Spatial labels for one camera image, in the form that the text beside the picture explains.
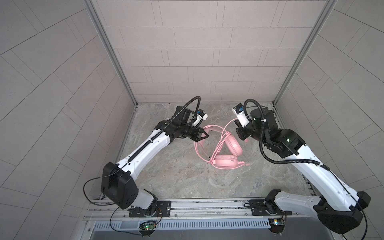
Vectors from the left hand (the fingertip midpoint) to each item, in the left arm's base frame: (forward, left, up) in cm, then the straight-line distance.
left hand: (211, 134), depth 72 cm
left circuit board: (-35, +28, -19) cm, 49 cm away
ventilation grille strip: (-35, +25, -21) cm, 48 cm away
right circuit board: (-34, -30, -23) cm, 51 cm away
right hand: (+3, -10, +8) cm, 13 cm away
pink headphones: (-11, -6, +6) cm, 14 cm away
